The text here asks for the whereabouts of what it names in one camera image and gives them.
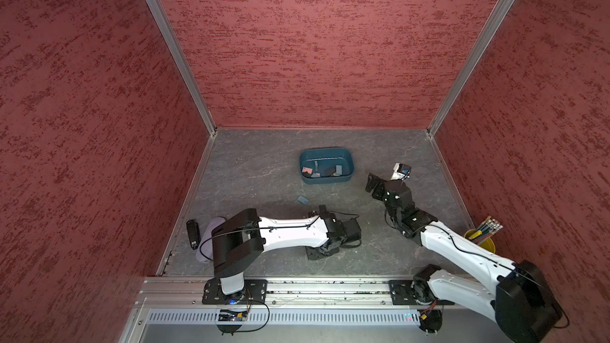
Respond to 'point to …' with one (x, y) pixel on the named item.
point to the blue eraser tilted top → (303, 199)
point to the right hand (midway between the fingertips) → (378, 182)
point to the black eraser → (329, 171)
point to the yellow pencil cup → (488, 244)
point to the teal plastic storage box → (320, 159)
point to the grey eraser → (338, 169)
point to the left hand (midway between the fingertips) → (320, 256)
